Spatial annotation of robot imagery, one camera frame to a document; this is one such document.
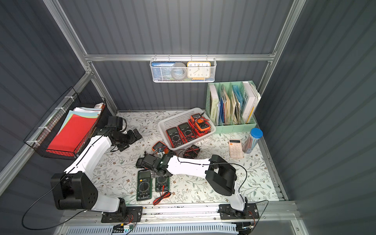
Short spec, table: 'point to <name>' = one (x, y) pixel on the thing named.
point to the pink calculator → (235, 148)
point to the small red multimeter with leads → (198, 133)
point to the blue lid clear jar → (248, 145)
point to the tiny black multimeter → (138, 163)
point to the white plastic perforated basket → (181, 119)
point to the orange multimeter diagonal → (160, 146)
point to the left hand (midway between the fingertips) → (134, 139)
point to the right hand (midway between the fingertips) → (163, 168)
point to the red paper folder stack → (77, 125)
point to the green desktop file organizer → (231, 106)
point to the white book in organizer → (254, 97)
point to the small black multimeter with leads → (191, 152)
